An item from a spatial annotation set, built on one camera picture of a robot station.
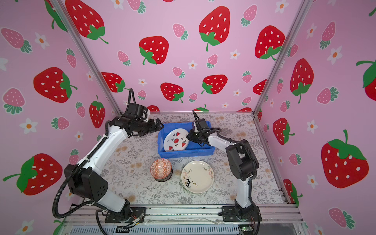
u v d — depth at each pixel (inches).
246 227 28.0
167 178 31.4
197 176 33.5
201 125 30.1
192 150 36.6
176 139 39.5
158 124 29.4
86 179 16.6
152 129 28.3
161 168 32.9
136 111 25.1
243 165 20.2
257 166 20.8
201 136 29.9
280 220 28.9
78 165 17.1
